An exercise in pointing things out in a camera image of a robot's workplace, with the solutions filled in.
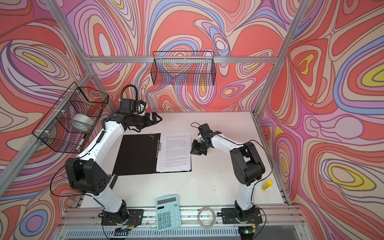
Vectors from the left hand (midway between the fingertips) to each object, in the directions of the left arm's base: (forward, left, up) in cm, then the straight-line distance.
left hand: (157, 119), depth 84 cm
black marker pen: (-17, +35, +2) cm, 38 cm away
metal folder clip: (-5, +3, -23) cm, 24 cm away
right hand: (-12, -20, -19) cm, 30 cm away
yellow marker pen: (-32, -59, -16) cm, 69 cm away
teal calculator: (-43, -8, -22) cm, 49 cm away
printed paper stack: (-9, -9, -24) cm, 27 cm away
